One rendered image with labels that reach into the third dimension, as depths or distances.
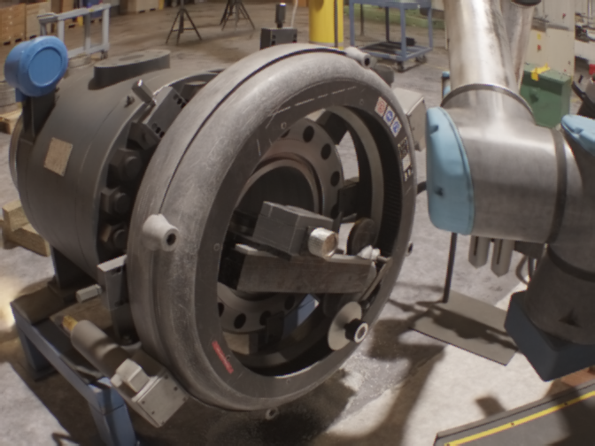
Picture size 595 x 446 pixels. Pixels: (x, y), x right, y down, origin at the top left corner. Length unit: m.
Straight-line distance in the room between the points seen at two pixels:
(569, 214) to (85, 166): 0.99
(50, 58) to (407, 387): 1.36
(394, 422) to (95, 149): 1.04
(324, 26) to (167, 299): 3.97
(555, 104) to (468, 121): 3.64
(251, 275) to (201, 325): 0.12
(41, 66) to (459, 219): 1.11
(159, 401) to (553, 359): 0.68
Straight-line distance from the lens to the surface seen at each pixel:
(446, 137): 0.69
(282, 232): 1.02
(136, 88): 0.97
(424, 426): 1.67
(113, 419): 1.50
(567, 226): 0.72
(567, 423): 1.28
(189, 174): 0.94
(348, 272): 1.26
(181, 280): 0.96
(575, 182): 0.70
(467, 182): 0.68
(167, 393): 1.09
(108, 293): 1.04
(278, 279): 1.09
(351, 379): 1.82
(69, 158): 1.39
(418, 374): 1.85
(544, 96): 4.35
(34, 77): 1.51
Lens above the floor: 1.15
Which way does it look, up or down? 26 degrees down
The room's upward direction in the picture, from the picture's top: straight up
